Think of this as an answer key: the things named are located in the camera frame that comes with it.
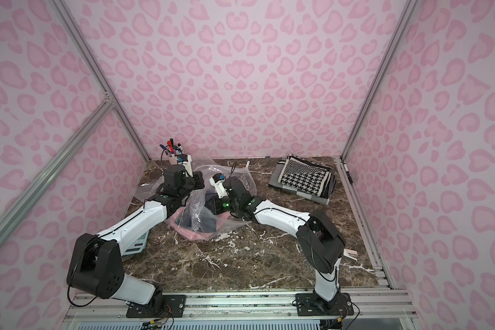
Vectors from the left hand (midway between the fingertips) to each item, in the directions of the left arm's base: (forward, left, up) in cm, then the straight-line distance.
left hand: (203, 169), depth 87 cm
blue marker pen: (+21, +24, -9) cm, 33 cm away
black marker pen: (+24, +18, -9) cm, 31 cm away
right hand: (-15, -2, -4) cm, 16 cm away
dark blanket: (-21, -1, -3) cm, 22 cm away
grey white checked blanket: (+12, -33, -19) cm, 40 cm away
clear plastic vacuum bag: (+4, +32, -19) cm, 37 cm away
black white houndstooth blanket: (+9, -49, -15) cm, 52 cm away
